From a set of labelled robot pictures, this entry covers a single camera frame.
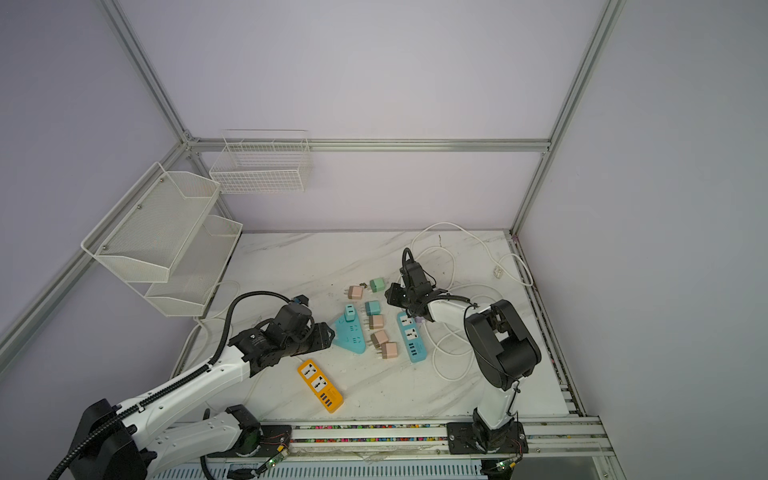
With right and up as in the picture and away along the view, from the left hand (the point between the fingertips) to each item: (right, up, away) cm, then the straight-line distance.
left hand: (326, 337), depth 81 cm
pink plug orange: (+14, -3, +9) cm, 17 cm away
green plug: (+13, +13, +21) cm, 28 cm away
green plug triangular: (+5, +5, +8) cm, 11 cm away
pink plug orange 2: (+17, -6, +7) cm, 19 cm away
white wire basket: (-22, +53, +17) cm, 60 cm away
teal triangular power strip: (+5, -1, +8) cm, 9 cm away
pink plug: (+6, +10, +20) cm, 23 cm away
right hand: (+16, +11, +13) cm, 23 cm away
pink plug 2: (+13, +2, +12) cm, 18 cm away
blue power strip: (+25, -3, +8) cm, 26 cm away
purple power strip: (+27, +3, +12) cm, 30 cm away
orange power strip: (+2, -15, -3) cm, 16 cm away
